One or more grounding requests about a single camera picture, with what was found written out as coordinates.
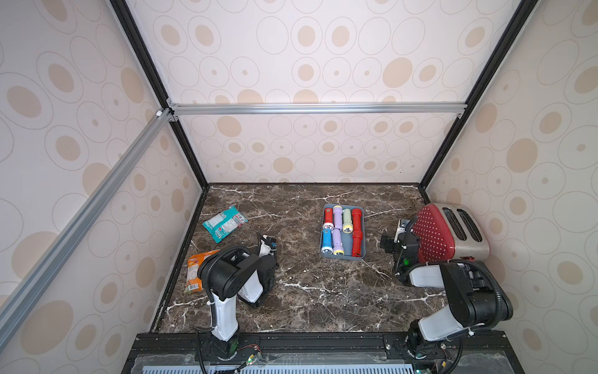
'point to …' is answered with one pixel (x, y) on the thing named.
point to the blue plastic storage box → (342, 232)
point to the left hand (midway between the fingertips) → (252, 243)
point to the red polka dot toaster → (448, 232)
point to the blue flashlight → (327, 247)
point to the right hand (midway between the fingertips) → (408, 234)
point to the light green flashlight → (347, 225)
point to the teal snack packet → (225, 224)
